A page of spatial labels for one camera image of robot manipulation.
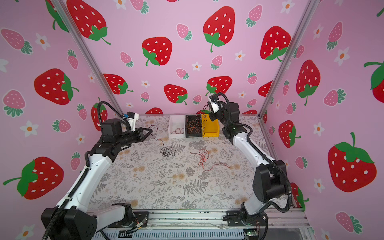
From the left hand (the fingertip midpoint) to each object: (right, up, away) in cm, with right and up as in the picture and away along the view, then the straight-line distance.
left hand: (151, 129), depth 75 cm
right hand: (+30, +15, +4) cm, 34 cm away
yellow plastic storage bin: (+33, 0, +36) cm, 49 cm away
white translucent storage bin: (+7, +3, +40) cm, 41 cm away
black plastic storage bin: (+17, -4, +30) cm, 35 cm away
